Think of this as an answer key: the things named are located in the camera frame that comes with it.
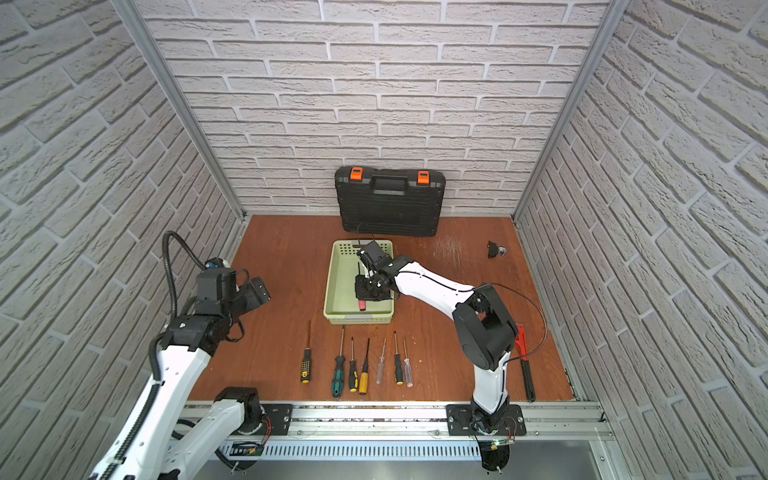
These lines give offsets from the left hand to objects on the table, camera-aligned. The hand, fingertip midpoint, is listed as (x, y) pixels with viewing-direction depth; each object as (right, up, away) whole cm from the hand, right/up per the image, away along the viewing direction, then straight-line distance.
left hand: (253, 283), depth 76 cm
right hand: (+28, -5, +12) cm, 31 cm away
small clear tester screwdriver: (+33, -24, +6) cm, 41 cm away
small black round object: (+75, +8, +32) cm, 82 cm away
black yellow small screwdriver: (+26, -26, +3) cm, 36 cm away
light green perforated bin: (+20, -9, +17) cm, 28 cm away
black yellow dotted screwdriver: (+12, -23, +5) cm, 26 cm away
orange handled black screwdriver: (+29, -26, +3) cm, 39 cm away
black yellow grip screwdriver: (+38, -26, +3) cm, 46 cm away
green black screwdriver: (+22, -27, +1) cm, 35 cm away
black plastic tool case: (+36, +25, +22) cm, 49 cm away
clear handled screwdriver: (+41, -24, +5) cm, 48 cm away
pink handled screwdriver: (+27, -7, +9) cm, 30 cm away
